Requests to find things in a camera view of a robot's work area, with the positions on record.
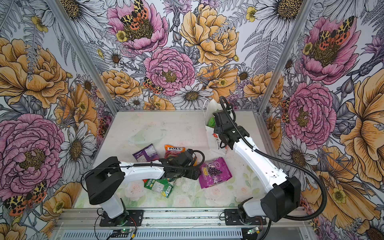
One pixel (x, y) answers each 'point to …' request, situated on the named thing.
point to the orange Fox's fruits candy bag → (170, 151)
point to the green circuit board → (122, 232)
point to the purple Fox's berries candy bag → (147, 154)
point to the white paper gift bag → (213, 142)
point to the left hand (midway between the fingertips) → (192, 175)
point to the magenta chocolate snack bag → (214, 172)
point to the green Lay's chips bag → (211, 122)
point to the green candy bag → (162, 186)
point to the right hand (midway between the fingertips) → (224, 128)
